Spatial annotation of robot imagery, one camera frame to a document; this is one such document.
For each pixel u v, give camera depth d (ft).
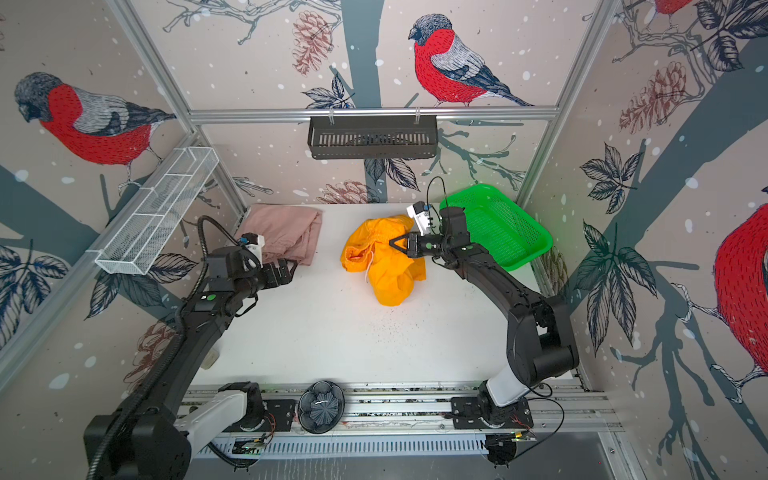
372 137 3.50
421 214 2.49
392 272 2.51
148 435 1.24
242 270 2.12
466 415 2.39
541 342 1.46
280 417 2.40
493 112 3.05
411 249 2.44
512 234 3.73
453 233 2.20
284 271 2.39
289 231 3.56
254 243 2.37
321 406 2.44
